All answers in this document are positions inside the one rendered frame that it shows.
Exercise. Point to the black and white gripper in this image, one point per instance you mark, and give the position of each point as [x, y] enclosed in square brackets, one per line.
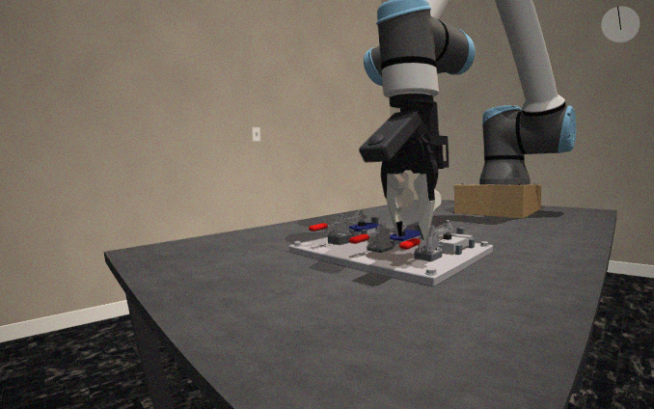
[419, 151]

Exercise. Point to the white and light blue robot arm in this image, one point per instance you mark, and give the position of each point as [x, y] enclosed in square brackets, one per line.
[410, 32]

